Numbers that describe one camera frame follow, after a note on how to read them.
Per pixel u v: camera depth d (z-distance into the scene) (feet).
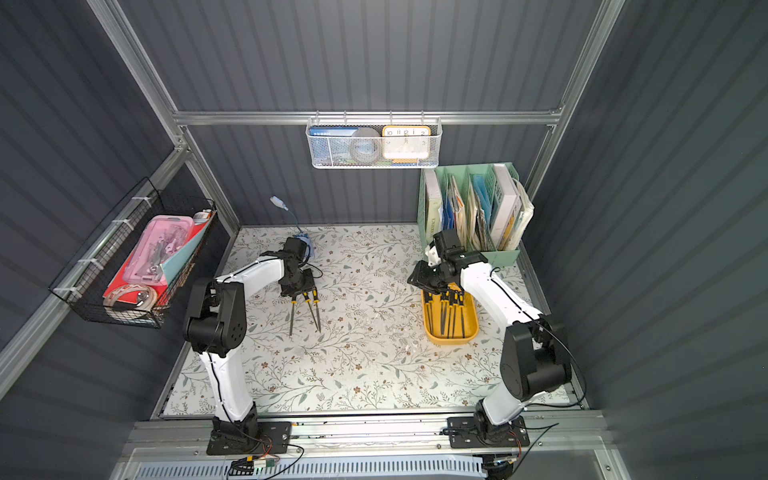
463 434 2.41
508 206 3.16
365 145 2.94
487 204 3.07
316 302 3.24
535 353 1.49
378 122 2.92
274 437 2.43
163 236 2.46
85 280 2.01
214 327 1.75
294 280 2.74
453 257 2.07
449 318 3.09
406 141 2.91
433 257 2.66
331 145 2.76
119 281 2.23
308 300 3.24
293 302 3.24
